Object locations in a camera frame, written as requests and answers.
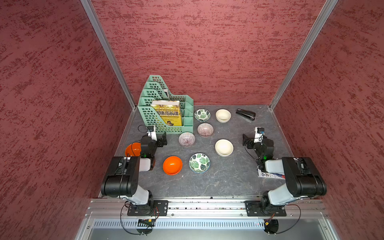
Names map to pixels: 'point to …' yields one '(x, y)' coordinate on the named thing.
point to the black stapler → (246, 114)
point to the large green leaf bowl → (199, 162)
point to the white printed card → (261, 173)
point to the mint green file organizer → (155, 89)
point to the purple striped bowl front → (186, 139)
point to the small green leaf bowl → (202, 115)
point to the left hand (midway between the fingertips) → (158, 134)
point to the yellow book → (169, 111)
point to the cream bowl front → (224, 147)
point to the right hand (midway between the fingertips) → (249, 135)
